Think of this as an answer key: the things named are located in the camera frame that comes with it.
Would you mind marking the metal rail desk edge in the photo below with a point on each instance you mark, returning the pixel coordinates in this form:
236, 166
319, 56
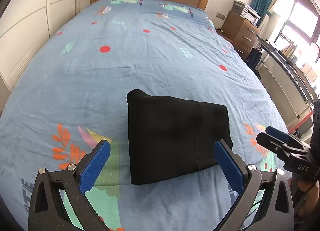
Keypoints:
288, 68

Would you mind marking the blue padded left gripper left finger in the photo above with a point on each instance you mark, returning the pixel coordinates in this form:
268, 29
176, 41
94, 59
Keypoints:
47, 211

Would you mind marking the dark bag by cabinet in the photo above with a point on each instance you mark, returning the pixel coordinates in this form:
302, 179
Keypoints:
254, 57

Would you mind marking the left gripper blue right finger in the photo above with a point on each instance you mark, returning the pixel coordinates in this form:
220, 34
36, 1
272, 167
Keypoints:
276, 141

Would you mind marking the white wardrobe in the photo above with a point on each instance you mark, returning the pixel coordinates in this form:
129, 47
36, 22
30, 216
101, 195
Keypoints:
26, 25

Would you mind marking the white printer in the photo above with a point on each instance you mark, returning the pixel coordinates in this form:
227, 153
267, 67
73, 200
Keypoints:
245, 11

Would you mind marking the wooden drawer cabinet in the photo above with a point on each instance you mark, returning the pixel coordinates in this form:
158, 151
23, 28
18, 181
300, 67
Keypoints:
241, 33

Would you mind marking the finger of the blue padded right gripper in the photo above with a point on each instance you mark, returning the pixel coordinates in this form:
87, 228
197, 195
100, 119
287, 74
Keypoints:
264, 201

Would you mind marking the blue patterned bed sheet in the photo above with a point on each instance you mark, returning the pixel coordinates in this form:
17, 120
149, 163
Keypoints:
73, 94

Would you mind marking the black pants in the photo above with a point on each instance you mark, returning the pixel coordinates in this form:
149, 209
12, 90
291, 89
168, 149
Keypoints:
171, 137

